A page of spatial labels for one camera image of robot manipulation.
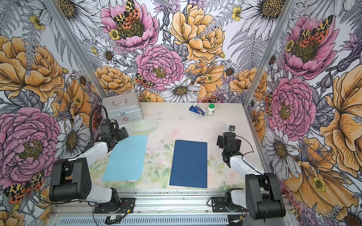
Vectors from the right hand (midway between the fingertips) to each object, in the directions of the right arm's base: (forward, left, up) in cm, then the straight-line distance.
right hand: (227, 140), depth 91 cm
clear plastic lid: (+19, +58, -7) cm, 62 cm away
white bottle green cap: (+27, +7, 0) cm, 28 cm away
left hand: (+5, +69, +2) cm, 70 cm away
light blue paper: (-7, +65, -7) cm, 66 cm away
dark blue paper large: (-11, +25, -9) cm, 29 cm away
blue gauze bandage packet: (+33, +16, -4) cm, 37 cm away
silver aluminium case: (+24, +69, +8) cm, 73 cm away
